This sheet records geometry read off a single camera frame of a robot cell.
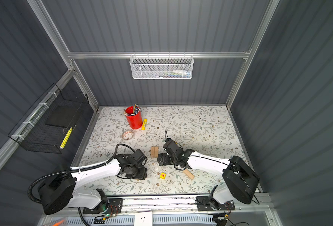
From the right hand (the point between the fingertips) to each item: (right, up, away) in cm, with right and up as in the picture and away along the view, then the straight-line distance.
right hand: (164, 160), depth 84 cm
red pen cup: (-21, +26, +12) cm, 36 cm away
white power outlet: (-9, -23, -18) cm, 31 cm away
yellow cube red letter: (-1, -9, -2) cm, 9 cm away
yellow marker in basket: (-48, +15, -16) cm, 53 cm away
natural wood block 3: (+15, -8, 0) cm, 17 cm away
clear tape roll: (-27, +13, +18) cm, 35 cm away
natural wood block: (-8, +3, +8) cm, 12 cm away
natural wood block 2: (-6, +3, +9) cm, 11 cm away
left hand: (-12, -9, -1) cm, 15 cm away
